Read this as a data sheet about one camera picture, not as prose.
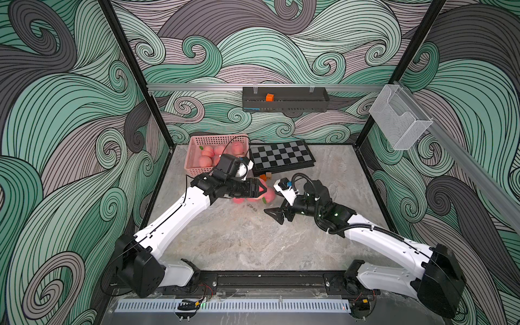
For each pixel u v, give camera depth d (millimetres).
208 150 1134
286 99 957
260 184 693
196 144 1175
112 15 726
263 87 947
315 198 552
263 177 1018
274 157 1102
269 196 902
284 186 623
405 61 845
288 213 653
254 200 942
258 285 746
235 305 697
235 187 630
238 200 949
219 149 1102
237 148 1134
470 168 586
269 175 1037
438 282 378
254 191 656
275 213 667
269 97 882
